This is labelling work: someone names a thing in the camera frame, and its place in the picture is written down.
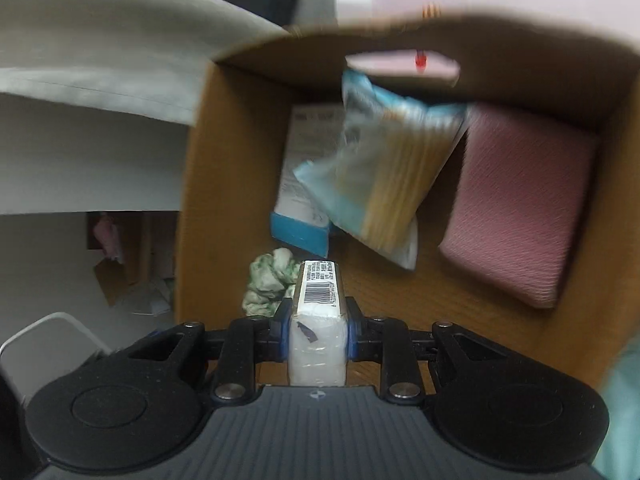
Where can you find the teal striped towel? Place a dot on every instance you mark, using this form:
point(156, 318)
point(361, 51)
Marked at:
point(625, 410)

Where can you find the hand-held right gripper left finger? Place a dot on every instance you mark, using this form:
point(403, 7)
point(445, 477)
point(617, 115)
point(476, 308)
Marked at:
point(285, 332)

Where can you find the blue-grey box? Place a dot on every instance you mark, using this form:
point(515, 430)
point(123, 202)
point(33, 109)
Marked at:
point(305, 160)

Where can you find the small white tissue pack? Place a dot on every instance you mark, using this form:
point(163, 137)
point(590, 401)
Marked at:
point(317, 350)

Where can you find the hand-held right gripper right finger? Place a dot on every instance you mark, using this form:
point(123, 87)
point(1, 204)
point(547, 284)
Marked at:
point(351, 332)

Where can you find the cotton swab bag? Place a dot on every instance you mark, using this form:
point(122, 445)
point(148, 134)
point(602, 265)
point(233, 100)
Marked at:
point(390, 170)

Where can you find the pink knitted cloth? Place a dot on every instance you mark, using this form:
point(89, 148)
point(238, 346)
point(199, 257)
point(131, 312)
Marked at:
point(520, 200)

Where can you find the brown cardboard box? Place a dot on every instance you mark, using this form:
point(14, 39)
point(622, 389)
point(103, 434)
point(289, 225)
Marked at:
point(525, 85)

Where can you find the white metal frame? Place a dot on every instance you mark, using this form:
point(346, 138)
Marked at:
point(65, 317)

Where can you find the green fabric scrunchie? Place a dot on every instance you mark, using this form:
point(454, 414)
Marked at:
point(267, 280)

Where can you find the white fabric sheet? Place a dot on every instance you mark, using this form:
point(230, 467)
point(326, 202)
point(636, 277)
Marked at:
point(100, 50)

